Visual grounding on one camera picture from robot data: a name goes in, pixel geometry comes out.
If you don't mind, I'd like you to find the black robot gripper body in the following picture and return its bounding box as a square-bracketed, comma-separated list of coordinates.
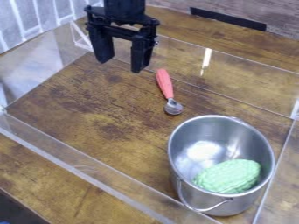
[84, 0, 160, 44]

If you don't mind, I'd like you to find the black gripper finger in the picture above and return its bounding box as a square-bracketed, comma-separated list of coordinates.
[131, 35, 156, 74]
[88, 26, 115, 64]

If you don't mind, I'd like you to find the silver metal pot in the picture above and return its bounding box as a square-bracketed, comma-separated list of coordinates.
[167, 115, 275, 216]

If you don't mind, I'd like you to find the green knitted object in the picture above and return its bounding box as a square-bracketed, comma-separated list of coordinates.
[192, 159, 262, 193]

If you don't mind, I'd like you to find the black strip on table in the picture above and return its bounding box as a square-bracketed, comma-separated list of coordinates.
[190, 7, 267, 32]

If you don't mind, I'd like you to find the clear acrylic barrier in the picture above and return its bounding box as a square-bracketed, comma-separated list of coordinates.
[0, 22, 299, 224]

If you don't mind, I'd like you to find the red handled metal spoon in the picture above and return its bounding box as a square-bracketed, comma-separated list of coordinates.
[156, 69, 183, 116]

